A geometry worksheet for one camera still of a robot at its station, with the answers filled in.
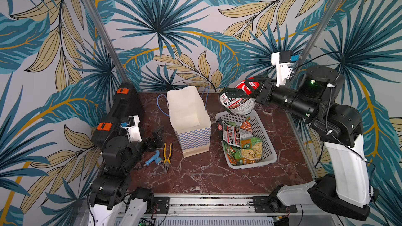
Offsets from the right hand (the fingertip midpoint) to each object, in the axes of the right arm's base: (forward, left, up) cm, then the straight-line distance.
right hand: (246, 81), depth 49 cm
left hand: (-3, +33, -22) cm, 40 cm away
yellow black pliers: (-5, +33, -53) cm, 63 cm away
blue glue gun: (-5, +37, -50) cm, 63 cm away
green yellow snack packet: (-4, -11, -43) cm, 45 cm away
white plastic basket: (-4, -22, -48) cm, 53 cm away
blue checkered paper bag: (+22, +21, -54) cm, 62 cm away
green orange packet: (-3, -1, -45) cm, 46 cm away
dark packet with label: (+8, -4, -47) cm, 48 cm away
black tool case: (+19, +54, -30) cm, 64 cm away
